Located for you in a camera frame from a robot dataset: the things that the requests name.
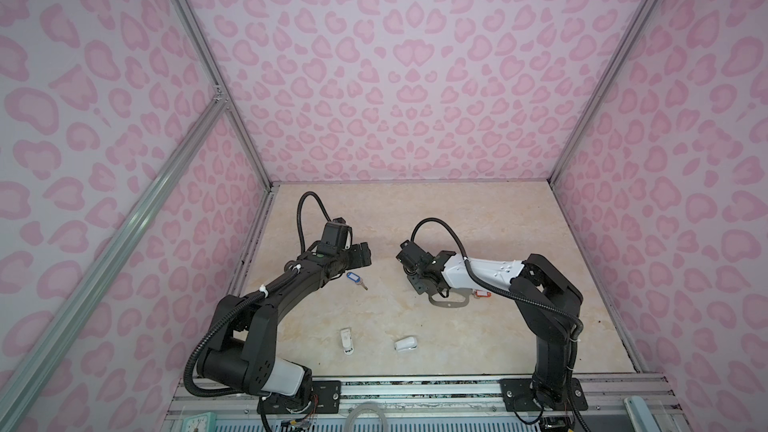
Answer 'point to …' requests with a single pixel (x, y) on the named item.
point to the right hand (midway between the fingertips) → (424, 272)
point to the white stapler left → (347, 341)
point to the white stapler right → (410, 343)
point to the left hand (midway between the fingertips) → (360, 249)
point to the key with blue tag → (355, 278)
